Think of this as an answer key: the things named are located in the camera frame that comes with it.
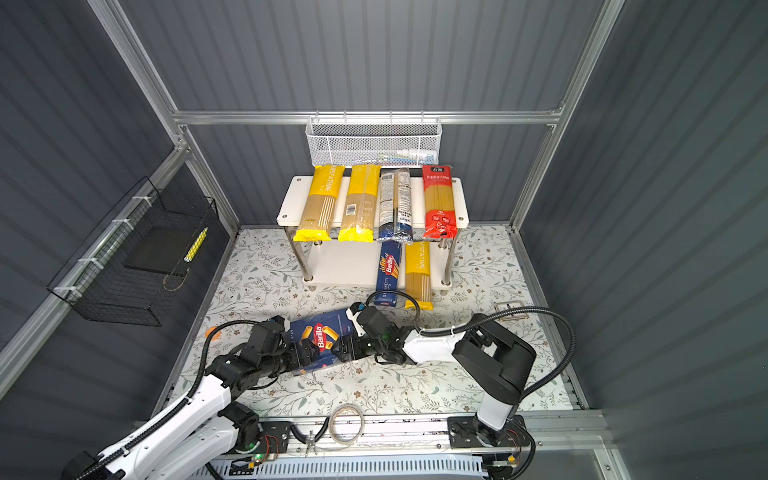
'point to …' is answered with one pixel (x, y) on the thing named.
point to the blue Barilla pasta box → (325, 330)
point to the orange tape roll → (216, 337)
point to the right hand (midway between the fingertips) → (344, 350)
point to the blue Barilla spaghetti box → (388, 272)
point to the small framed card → (503, 306)
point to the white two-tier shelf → (331, 263)
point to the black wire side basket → (148, 243)
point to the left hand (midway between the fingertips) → (308, 354)
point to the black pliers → (309, 440)
